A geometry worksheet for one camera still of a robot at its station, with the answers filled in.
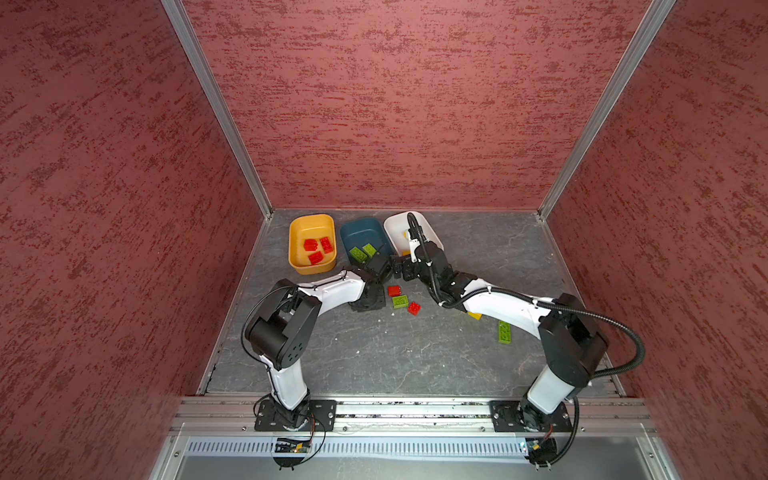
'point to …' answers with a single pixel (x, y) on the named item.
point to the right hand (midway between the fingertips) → (403, 257)
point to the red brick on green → (394, 291)
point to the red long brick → (326, 245)
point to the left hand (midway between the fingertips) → (373, 308)
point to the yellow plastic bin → (306, 228)
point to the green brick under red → (401, 301)
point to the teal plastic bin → (360, 232)
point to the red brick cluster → (310, 245)
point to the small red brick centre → (316, 257)
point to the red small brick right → (413, 308)
